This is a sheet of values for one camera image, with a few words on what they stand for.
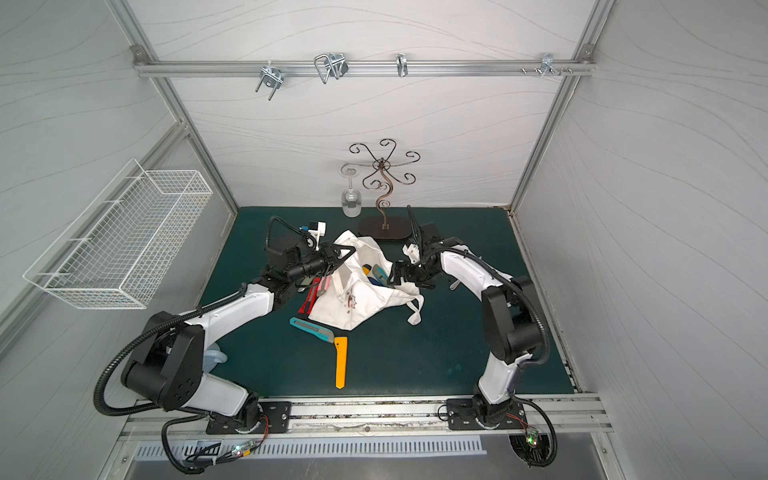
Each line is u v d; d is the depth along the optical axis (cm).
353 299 83
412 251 86
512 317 48
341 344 84
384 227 113
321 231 78
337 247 79
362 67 78
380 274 99
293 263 69
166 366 43
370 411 75
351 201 95
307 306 93
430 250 69
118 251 68
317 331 88
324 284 98
